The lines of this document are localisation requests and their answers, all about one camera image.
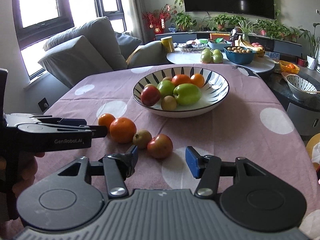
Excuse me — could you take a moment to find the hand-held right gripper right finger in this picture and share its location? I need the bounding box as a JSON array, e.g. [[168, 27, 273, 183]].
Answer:
[[185, 146, 267, 197]]

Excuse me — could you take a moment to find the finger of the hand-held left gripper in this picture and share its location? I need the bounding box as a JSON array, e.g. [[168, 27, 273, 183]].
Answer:
[[37, 122, 109, 139], [5, 113, 87, 127]]

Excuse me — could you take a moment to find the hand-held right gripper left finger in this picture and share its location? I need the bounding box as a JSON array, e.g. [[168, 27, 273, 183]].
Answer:
[[51, 145, 139, 197]]

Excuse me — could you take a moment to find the small green-red apple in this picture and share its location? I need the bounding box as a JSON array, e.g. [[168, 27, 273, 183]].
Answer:
[[132, 129, 152, 149]]

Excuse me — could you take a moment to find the large orange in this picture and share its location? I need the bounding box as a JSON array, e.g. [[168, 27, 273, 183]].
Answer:
[[109, 117, 137, 144]]

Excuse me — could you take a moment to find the red apple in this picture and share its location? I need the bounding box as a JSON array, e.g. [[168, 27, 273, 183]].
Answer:
[[140, 84, 161, 107], [147, 134, 174, 159]]

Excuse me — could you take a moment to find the green mango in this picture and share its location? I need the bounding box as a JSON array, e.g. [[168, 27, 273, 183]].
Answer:
[[173, 84, 202, 106], [157, 80, 176, 98], [212, 49, 223, 64], [201, 49, 213, 64]]

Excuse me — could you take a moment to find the striped white ceramic bowl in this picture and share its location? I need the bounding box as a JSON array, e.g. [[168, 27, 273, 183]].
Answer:
[[133, 66, 230, 118]]

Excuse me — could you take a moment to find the person's left hand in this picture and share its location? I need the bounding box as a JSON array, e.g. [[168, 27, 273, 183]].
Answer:
[[12, 152, 46, 198]]

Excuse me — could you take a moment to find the pink polka dot tablecloth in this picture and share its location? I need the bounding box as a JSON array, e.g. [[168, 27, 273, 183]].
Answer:
[[5, 64, 320, 240]]

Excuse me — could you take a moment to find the grey sofa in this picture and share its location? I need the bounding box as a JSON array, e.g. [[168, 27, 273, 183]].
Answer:
[[38, 16, 128, 89]]

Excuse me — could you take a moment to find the grey sofa cushion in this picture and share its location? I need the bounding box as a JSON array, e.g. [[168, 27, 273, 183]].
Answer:
[[114, 31, 142, 60]]

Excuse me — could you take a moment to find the grey yellow throw pillow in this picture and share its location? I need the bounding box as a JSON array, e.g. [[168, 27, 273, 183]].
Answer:
[[126, 40, 170, 69]]

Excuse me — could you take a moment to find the white round coffee table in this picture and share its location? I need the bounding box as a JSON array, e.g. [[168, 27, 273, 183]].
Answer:
[[167, 46, 275, 73]]

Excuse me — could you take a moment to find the yellow can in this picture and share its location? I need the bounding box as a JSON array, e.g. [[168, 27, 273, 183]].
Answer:
[[161, 36, 175, 53]]

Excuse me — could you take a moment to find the blue bowl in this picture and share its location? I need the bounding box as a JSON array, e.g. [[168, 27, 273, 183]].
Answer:
[[223, 46, 257, 65]]

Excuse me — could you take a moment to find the glass dish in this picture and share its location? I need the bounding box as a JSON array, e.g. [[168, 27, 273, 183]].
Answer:
[[179, 41, 205, 53]]

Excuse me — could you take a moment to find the dark round table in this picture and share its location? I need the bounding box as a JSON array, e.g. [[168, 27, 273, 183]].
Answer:
[[260, 66, 320, 137]]

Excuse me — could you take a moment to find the blue tray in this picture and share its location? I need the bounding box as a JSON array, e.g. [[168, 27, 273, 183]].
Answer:
[[207, 40, 232, 50]]

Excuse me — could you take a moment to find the pile of brown longans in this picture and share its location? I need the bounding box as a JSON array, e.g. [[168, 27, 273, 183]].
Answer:
[[226, 46, 252, 54]]

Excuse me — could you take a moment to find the yellow stool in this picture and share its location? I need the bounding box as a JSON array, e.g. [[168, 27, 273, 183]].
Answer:
[[305, 133, 320, 160]]

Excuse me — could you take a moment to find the white tissue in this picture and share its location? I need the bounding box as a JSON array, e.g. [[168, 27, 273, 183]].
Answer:
[[311, 144, 320, 163]]

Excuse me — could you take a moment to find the red flower decoration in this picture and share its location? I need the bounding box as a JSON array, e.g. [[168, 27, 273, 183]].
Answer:
[[142, 4, 177, 34]]

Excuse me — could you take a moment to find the large dark framed window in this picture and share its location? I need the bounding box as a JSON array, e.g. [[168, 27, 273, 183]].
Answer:
[[11, 0, 75, 85]]

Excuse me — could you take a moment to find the orange box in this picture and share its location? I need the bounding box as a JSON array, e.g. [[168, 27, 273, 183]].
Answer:
[[209, 32, 230, 40]]

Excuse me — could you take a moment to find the bunch of yellow bananas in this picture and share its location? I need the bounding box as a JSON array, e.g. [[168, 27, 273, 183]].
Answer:
[[236, 35, 265, 55]]

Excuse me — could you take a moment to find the small striped bowl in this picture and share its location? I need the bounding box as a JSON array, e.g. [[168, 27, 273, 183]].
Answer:
[[286, 74, 318, 101]]

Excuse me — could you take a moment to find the beige curtain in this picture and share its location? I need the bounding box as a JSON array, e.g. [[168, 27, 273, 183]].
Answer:
[[117, 0, 150, 45]]

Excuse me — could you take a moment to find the blue white box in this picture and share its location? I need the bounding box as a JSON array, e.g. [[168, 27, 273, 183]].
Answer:
[[265, 51, 280, 62]]

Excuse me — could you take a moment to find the orange basket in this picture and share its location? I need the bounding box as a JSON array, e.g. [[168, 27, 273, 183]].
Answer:
[[278, 60, 300, 74]]

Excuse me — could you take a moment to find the green potted plant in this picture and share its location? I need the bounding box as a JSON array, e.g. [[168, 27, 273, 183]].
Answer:
[[271, 22, 290, 39], [211, 14, 230, 30], [255, 20, 273, 37], [289, 26, 303, 43], [171, 11, 198, 32]]

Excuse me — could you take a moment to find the spider plant in vase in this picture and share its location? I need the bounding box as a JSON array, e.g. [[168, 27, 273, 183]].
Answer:
[[236, 20, 258, 43]]

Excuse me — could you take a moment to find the grey television cabinet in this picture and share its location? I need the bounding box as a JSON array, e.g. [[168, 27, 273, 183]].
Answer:
[[155, 30, 303, 54]]

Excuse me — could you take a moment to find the tall plant in white pot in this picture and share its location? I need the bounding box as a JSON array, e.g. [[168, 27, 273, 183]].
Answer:
[[300, 22, 320, 70]]

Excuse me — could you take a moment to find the black wall socket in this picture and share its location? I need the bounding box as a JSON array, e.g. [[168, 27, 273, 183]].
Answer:
[[37, 97, 51, 112]]

